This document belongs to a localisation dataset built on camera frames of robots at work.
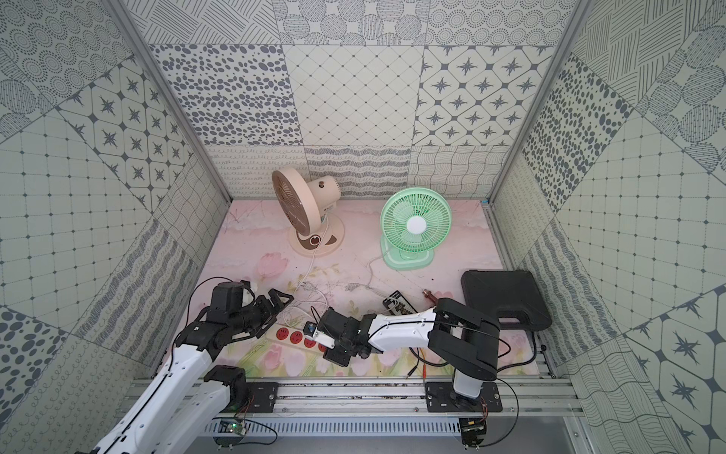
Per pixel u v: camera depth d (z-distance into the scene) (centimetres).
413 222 82
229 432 71
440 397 73
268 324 79
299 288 95
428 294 93
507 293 88
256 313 70
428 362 80
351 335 63
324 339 73
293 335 82
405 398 76
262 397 73
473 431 73
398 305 89
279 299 73
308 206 82
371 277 98
